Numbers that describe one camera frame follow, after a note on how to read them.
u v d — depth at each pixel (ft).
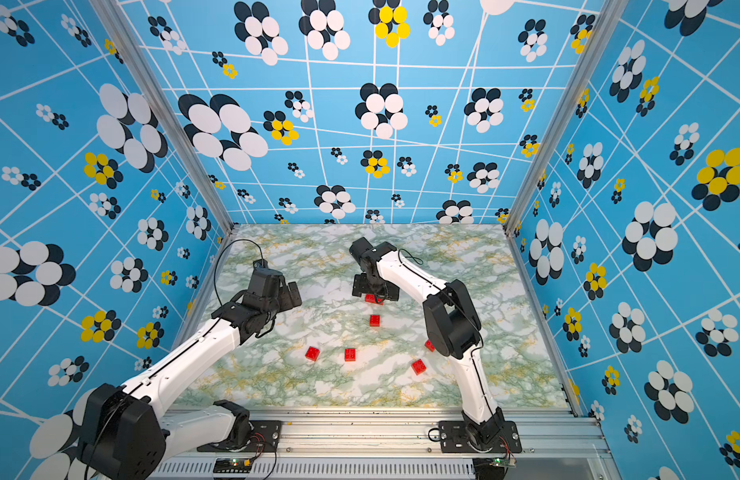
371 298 3.24
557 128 2.91
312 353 2.80
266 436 2.40
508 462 2.18
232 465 2.37
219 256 3.87
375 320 3.05
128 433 1.28
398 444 2.42
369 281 2.58
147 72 2.58
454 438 2.37
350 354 2.83
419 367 2.74
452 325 1.74
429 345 2.88
